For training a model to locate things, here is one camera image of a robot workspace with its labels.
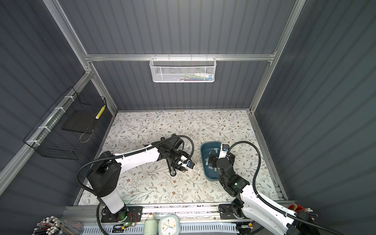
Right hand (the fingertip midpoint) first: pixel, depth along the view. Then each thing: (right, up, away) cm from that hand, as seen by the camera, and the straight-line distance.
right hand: (221, 152), depth 81 cm
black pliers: (-48, +1, +18) cm, 51 cm away
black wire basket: (-81, +12, -9) cm, 82 cm away
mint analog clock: (-27, -32, -13) cm, 44 cm away
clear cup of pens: (-69, -24, -24) cm, 78 cm away
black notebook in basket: (-74, +18, -6) cm, 76 cm away
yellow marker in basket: (-69, +20, -1) cm, 72 cm away
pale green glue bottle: (-35, -30, -17) cm, 49 cm away
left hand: (-18, -6, +4) cm, 19 cm away
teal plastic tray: (-5, -3, +13) cm, 14 cm away
